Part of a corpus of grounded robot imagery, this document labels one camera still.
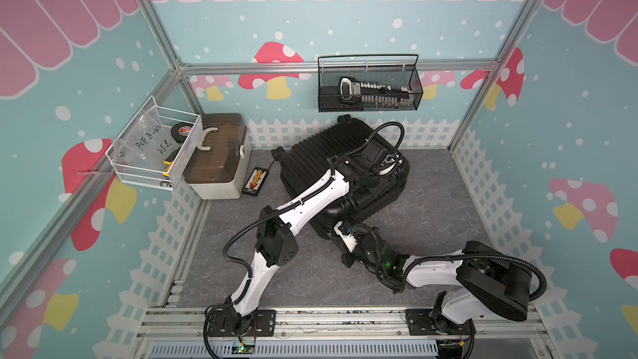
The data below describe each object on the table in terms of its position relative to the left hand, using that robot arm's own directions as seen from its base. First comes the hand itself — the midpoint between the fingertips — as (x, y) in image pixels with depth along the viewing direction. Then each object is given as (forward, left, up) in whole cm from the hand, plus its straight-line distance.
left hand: (381, 183), depth 83 cm
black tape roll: (+10, +66, +13) cm, 68 cm away
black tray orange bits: (+15, +49, -19) cm, 55 cm away
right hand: (-15, +16, -11) cm, 25 cm away
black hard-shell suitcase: (+10, +24, +2) cm, 26 cm away
